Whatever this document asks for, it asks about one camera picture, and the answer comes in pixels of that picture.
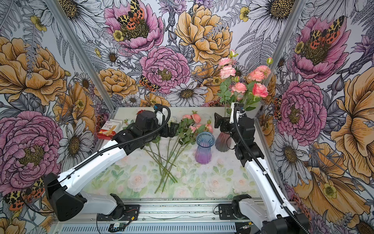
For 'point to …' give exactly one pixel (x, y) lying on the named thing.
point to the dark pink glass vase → (221, 142)
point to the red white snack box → (109, 129)
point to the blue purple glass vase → (204, 141)
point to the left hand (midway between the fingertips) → (170, 128)
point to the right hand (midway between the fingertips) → (222, 116)
